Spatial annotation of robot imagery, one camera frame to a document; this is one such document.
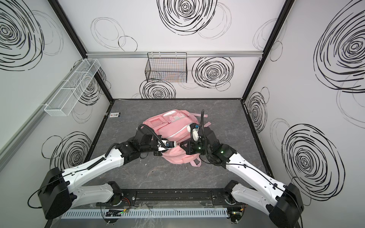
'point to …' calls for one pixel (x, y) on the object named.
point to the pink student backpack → (174, 125)
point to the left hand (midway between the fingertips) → (172, 141)
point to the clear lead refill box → (115, 115)
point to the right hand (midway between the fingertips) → (178, 147)
